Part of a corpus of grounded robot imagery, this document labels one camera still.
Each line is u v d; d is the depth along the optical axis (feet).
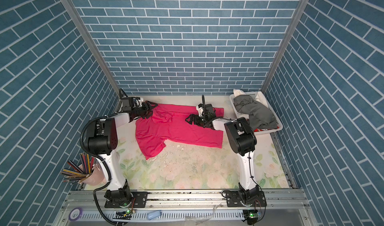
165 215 2.32
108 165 1.90
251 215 2.31
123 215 2.34
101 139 1.81
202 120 2.93
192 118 3.00
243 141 1.83
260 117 3.08
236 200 2.40
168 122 3.41
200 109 3.16
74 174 2.32
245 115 3.25
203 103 2.71
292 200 2.50
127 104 2.71
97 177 2.53
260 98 3.52
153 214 2.20
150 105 3.02
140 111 2.93
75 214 2.31
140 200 2.41
